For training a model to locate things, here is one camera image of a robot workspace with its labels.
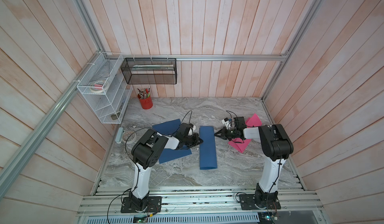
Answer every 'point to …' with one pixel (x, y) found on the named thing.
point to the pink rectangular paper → (241, 144)
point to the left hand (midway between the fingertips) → (203, 143)
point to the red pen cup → (145, 98)
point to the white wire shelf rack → (109, 105)
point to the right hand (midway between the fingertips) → (215, 133)
